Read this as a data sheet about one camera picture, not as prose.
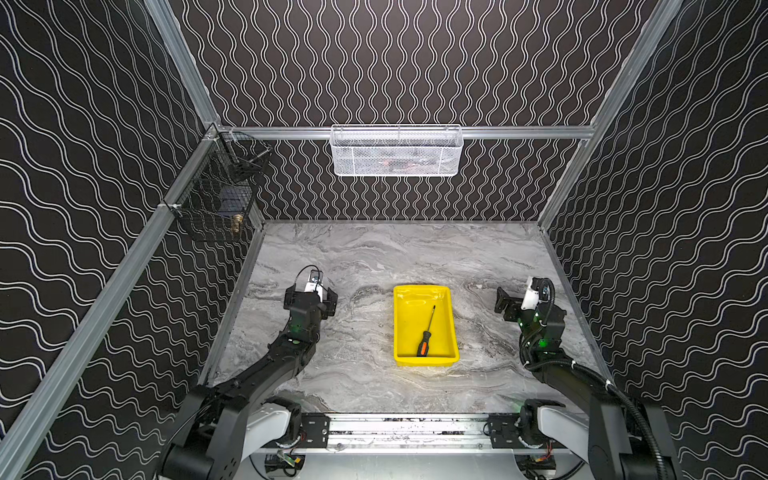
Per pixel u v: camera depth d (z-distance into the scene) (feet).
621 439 1.37
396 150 1.99
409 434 2.47
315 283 2.36
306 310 2.12
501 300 2.62
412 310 3.12
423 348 2.81
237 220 2.62
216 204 3.10
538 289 2.41
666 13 2.26
